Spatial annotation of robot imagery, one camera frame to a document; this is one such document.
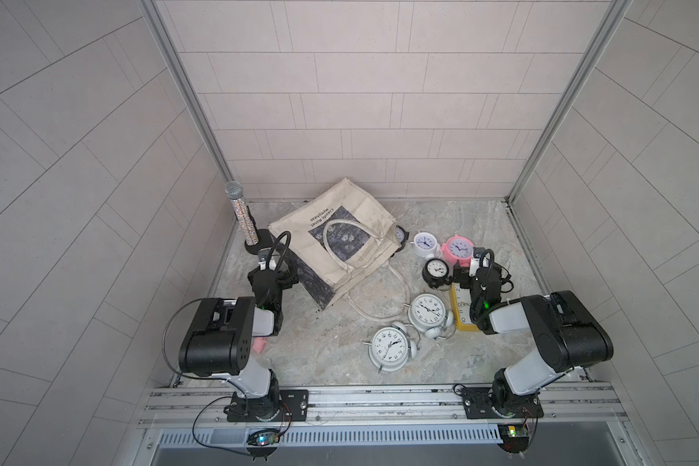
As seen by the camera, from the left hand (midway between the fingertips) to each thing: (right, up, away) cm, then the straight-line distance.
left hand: (280, 258), depth 93 cm
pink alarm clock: (+60, +3, +6) cm, 61 cm away
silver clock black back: (+35, -22, -16) cm, 44 cm away
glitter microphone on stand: (-8, +6, 0) cm, 10 cm away
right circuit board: (+63, -40, -25) cm, 79 cm away
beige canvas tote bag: (+18, +6, +2) cm, 20 cm away
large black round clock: (+41, +6, +8) cm, 42 cm away
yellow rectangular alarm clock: (+57, -12, -7) cm, 59 cm away
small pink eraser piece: (-2, -22, -15) cm, 26 cm away
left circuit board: (+5, -37, -29) cm, 47 cm away
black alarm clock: (+50, -4, -2) cm, 50 cm away
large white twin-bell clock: (+46, -15, -10) cm, 49 cm away
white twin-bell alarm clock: (+49, +4, +6) cm, 50 cm away
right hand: (+63, 0, +1) cm, 63 cm away
